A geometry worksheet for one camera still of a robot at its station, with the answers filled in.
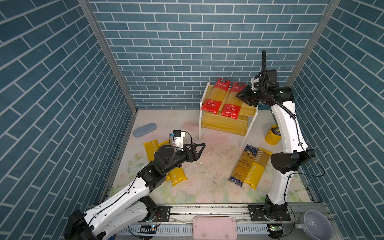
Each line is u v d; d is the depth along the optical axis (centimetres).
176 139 62
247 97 67
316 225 71
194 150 61
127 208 48
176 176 84
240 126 90
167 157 52
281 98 51
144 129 107
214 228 68
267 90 57
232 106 74
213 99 77
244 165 89
